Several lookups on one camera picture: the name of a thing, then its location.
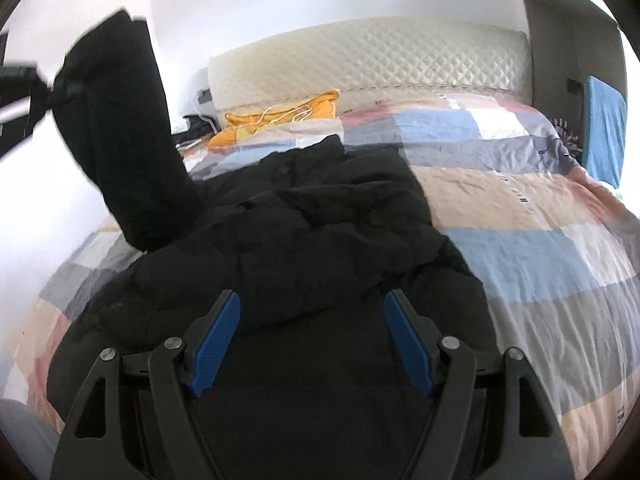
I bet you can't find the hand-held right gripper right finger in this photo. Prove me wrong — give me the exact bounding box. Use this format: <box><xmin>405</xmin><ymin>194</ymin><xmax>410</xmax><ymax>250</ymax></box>
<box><xmin>384</xmin><ymin>289</ymin><xmax>576</xmax><ymax>480</ymax></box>

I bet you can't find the black puffer jacket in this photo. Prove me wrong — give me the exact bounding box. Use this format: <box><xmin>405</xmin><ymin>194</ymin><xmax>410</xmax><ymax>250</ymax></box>
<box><xmin>47</xmin><ymin>8</ymin><xmax>501</xmax><ymax>480</ymax></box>

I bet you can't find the blue towel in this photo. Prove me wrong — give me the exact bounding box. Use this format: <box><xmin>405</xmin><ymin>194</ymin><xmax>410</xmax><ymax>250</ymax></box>
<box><xmin>580</xmin><ymin>76</ymin><xmax>628</xmax><ymax>188</ymax></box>

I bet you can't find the yellow pillow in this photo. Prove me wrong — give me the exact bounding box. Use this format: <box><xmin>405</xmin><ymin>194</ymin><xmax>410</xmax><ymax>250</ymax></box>
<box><xmin>207</xmin><ymin>89</ymin><xmax>342</xmax><ymax>148</ymax></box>

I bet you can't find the checkered patchwork bed quilt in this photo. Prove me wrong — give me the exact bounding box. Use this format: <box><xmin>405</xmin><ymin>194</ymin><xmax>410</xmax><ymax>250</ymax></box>
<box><xmin>0</xmin><ymin>85</ymin><xmax>640</xmax><ymax>480</ymax></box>

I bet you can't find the cream quilted headboard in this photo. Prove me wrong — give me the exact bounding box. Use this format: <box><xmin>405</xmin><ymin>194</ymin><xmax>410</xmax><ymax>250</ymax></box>
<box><xmin>206</xmin><ymin>16</ymin><xmax>532</xmax><ymax>111</ymax></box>

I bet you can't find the white charging cable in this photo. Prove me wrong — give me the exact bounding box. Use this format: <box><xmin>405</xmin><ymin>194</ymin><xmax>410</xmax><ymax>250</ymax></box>
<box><xmin>235</xmin><ymin>101</ymin><xmax>322</xmax><ymax>129</ymax></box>

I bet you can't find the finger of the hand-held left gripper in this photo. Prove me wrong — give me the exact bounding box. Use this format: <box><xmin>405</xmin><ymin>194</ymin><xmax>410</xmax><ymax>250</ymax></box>
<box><xmin>31</xmin><ymin>72</ymin><xmax>84</xmax><ymax>111</ymax></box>

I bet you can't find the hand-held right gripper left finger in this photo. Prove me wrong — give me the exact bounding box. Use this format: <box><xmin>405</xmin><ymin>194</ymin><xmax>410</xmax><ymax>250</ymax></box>
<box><xmin>50</xmin><ymin>290</ymin><xmax>242</xmax><ymax>480</ymax></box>

